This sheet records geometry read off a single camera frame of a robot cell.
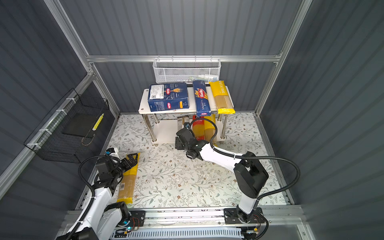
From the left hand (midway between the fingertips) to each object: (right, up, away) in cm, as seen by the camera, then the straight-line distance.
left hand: (130, 157), depth 84 cm
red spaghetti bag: (+39, +18, +16) cm, 46 cm away
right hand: (+29, +10, +3) cm, 31 cm away
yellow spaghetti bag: (-1, -16, -2) cm, 16 cm away
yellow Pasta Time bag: (+45, +16, +15) cm, 51 cm away
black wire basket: (-26, +15, -11) cm, 32 cm away
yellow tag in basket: (-14, +20, -6) cm, 25 cm away
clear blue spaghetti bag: (+27, +22, +20) cm, 40 cm away
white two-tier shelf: (+14, +19, +23) cm, 33 cm away
